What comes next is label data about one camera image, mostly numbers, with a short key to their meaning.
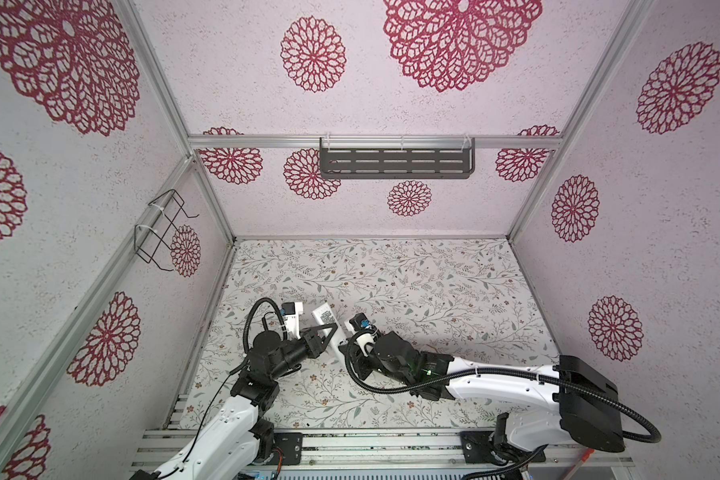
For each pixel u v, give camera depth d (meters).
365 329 0.64
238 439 0.53
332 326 0.75
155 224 0.76
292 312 0.71
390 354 0.56
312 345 0.67
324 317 0.75
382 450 0.75
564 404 0.42
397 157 0.97
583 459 0.71
